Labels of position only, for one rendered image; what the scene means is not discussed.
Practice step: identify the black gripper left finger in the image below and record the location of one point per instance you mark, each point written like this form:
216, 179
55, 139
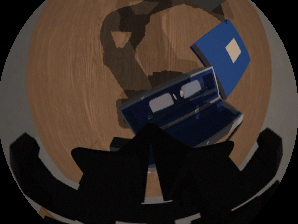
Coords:
129, 162

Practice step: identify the black-framed glasses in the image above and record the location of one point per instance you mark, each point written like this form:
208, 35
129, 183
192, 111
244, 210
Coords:
162, 103

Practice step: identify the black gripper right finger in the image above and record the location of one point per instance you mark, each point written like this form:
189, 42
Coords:
173, 159

